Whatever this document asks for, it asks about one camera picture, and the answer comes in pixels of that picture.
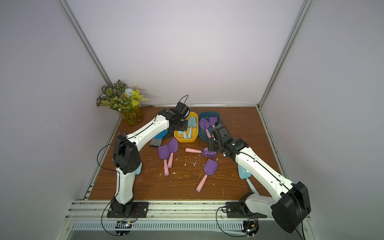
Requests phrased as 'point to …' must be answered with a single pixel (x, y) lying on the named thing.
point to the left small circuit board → (123, 228)
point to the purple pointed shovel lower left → (173, 147)
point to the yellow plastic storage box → (181, 138)
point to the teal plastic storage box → (202, 133)
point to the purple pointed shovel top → (204, 124)
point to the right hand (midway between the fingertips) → (212, 139)
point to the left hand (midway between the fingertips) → (186, 126)
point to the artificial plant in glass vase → (127, 101)
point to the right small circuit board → (250, 228)
